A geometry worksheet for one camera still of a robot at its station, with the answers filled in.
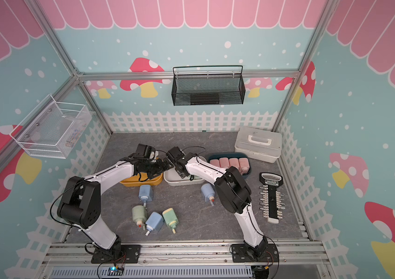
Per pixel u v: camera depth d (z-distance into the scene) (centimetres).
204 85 94
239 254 74
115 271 73
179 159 70
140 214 79
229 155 103
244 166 95
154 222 76
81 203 47
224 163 97
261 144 99
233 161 97
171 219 77
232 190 56
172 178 92
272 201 89
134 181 76
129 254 74
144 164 77
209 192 85
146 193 85
